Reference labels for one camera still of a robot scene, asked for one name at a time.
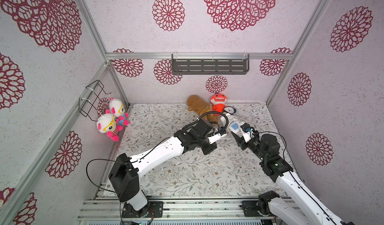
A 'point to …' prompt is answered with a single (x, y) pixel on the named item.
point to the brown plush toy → (195, 103)
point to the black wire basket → (88, 104)
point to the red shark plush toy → (218, 101)
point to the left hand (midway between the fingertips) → (213, 144)
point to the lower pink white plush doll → (106, 123)
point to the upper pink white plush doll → (117, 108)
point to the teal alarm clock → (230, 109)
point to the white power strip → (234, 125)
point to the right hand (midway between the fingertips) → (239, 126)
